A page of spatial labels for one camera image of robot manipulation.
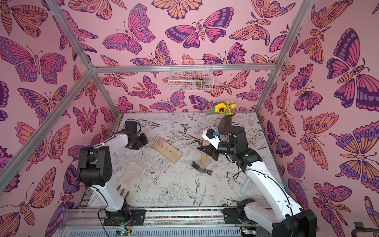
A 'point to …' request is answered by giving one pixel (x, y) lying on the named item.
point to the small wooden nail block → (168, 150)
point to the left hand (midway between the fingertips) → (149, 140)
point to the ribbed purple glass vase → (225, 123)
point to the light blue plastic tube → (244, 188)
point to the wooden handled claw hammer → (203, 159)
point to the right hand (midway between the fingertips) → (201, 143)
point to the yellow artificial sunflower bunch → (226, 108)
